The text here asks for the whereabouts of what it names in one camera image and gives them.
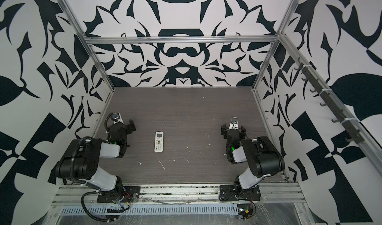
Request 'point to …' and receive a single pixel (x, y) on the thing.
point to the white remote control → (159, 139)
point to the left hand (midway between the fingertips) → (121, 119)
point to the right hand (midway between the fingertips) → (235, 124)
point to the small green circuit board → (244, 211)
